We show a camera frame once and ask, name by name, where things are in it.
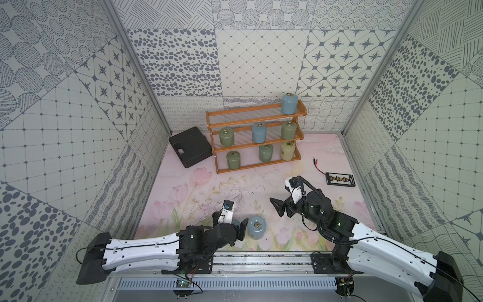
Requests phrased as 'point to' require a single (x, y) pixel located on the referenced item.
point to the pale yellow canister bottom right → (287, 150)
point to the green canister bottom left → (233, 160)
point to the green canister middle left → (226, 136)
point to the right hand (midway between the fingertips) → (280, 193)
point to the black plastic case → (191, 146)
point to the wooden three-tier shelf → (243, 136)
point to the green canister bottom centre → (265, 152)
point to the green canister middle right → (288, 130)
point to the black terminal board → (340, 179)
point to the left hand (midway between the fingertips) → (243, 221)
